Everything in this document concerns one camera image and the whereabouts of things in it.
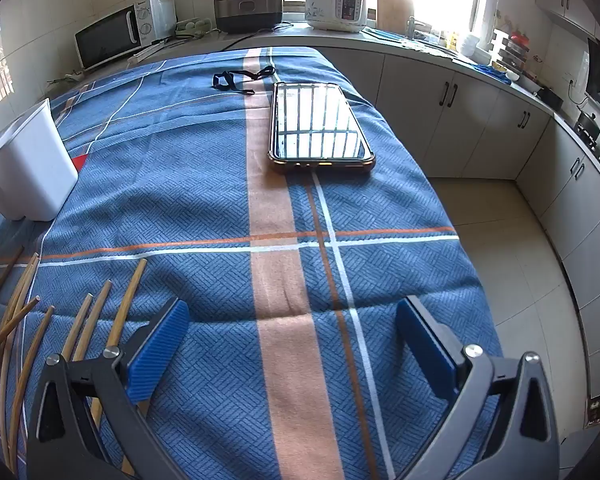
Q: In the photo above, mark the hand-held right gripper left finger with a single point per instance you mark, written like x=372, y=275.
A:
x=160, y=350

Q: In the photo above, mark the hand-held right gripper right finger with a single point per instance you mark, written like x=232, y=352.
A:
x=425, y=345

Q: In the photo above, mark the bunch of wooden chopsticks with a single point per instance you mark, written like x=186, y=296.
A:
x=126, y=305

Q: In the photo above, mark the white two-compartment utensil holder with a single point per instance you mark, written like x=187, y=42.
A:
x=30, y=170

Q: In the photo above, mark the blue plaid tablecloth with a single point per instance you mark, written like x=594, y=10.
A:
x=180, y=185

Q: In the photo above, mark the red patterned cloth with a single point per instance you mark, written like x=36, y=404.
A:
x=80, y=161

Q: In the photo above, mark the smartphone in brown case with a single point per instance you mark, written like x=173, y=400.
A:
x=320, y=125

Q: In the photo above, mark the black container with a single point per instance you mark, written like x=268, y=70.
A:
x=550, y=98

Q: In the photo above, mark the black cooking pot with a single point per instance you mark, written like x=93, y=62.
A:
x=589, y=122

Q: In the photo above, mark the blue rag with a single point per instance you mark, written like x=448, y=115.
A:
x=490, y=72

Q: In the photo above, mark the stack of white bowls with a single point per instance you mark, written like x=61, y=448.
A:
x=469, y=46

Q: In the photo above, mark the stacked container rack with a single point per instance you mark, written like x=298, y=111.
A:
x=510, y=50

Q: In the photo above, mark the white microwave oven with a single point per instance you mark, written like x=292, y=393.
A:
x=110, y=35

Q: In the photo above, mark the metal faucet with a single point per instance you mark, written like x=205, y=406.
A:
x=411, y=25

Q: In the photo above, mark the wooden cutting board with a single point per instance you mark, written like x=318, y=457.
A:
x=392, y=7

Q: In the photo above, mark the white electric pressure cooker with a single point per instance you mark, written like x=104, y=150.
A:
x=330, y=7

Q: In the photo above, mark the black rice cooker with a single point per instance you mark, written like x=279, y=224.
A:
x=247, y=10

